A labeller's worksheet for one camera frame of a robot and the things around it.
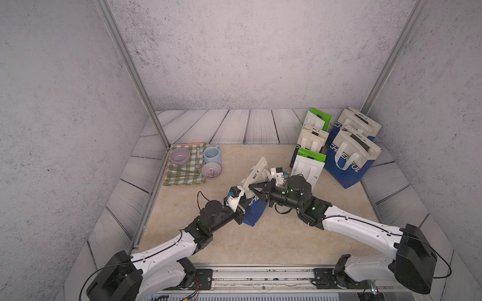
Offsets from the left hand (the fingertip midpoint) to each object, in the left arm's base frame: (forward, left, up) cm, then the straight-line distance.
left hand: (252, 201), depth 75 cm
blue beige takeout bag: (+41, -55, +7) cm, 69 cm away
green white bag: (+13, -25, +6) cm, 29 cm away
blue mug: (+38, +21, -13) cm, 45 cm away
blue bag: (0, -1, -3) cm, 3 cm away
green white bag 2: (+42, -35, +8) cm, 56 cm away
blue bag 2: (+23, -47, 0) cm, 53 cm away
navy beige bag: (+29, -29, +7) cm, 41 cm away
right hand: (+1, +1, +10) cm, 11 cm away
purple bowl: (+39, +41, -15) cm, 59 cm away
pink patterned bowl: (+29, +22, -16) cm, 40 cm away
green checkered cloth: (+29, +34, -18) cm, 48 cm away
